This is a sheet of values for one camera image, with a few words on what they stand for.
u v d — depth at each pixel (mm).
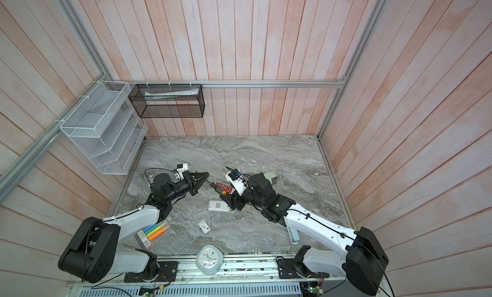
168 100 889
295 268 656
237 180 636
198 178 782
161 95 887
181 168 799
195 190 761
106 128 731
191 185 738
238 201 660
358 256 398
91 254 424
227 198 673
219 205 900
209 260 742
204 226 837
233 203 660
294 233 791
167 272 731
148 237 810
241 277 730
